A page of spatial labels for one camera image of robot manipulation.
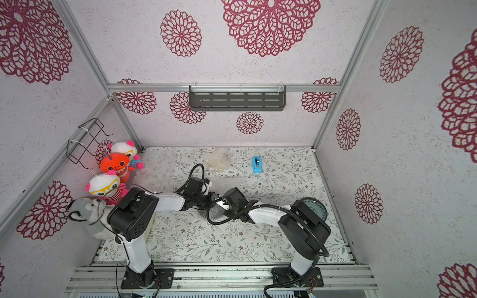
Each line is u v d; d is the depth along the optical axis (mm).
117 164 888
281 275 742
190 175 804
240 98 942
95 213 745
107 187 808
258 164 1093
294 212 506
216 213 895
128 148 948
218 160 1095
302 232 461
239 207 697
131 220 502
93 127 818
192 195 793
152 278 716
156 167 1106
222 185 973
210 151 1200
